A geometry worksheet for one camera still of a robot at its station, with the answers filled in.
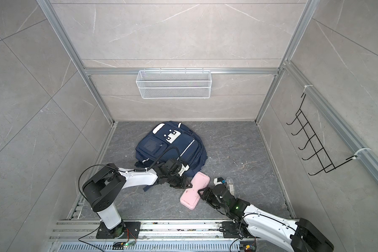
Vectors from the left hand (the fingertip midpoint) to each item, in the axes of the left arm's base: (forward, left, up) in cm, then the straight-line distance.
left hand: (191, 184), depth 85 cm
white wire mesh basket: (+57, +10, +27) cm, 64 cm away
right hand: (-5, -4, 0) cm, 7 cm away
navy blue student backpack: (+29, +14, +3) cm, 32 cm away
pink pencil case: (-8, +1, 0) cm, 8 cm away
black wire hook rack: (-4, -55, +27) cm, 62 cm away
